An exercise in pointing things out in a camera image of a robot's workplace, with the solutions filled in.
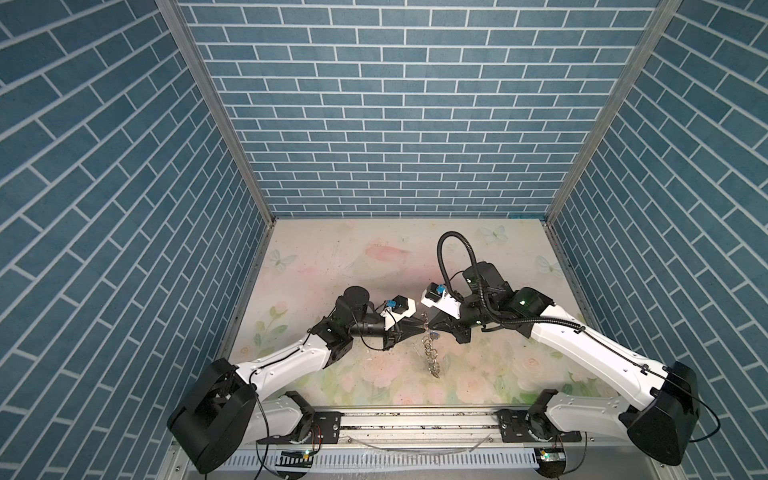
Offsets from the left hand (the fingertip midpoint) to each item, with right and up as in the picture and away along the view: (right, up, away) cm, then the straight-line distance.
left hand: (420, 327), depth 73 cm
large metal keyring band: (+2, -5, -1) cm, 5 cm away
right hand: (+2, +2, 0) cm, 3 cm away
